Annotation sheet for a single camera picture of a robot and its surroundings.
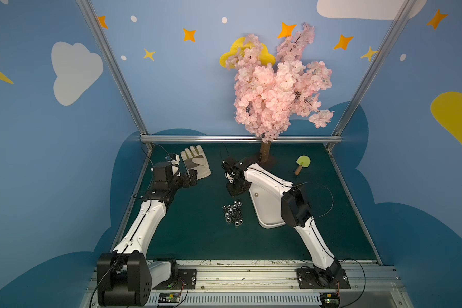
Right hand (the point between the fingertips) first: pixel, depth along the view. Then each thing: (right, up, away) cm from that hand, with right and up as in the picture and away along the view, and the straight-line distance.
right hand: (237, 191), depth 96 cm
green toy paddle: (+41, +16, +20) cm, 48 cm away
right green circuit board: (+36, -38, -23) cm, 57 cm away
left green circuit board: (-26, -37, -24) cm, 51 cm away
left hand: (-23, +11, -11) cm, 28 cm away
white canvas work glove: (-25, +17, +19) cm, 36 cm away
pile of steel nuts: (-2, -10, -4) cm, 11 cm away
